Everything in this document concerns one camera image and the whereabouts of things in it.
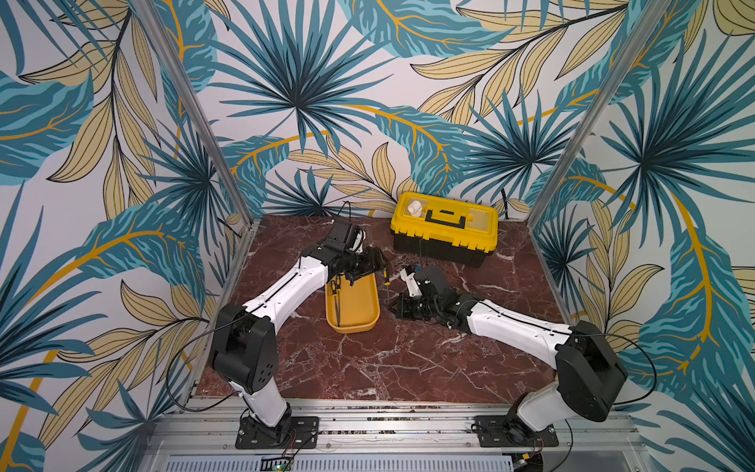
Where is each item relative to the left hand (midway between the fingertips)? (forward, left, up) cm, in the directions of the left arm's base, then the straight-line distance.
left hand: (380, 268), depth 84 cm
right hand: (-9, -2, -5) cm, 11 cm away
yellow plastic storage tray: (-3, +6, -18) cm, 19 cm away
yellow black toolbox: (+18, -21, -2) cm, 27 cm away
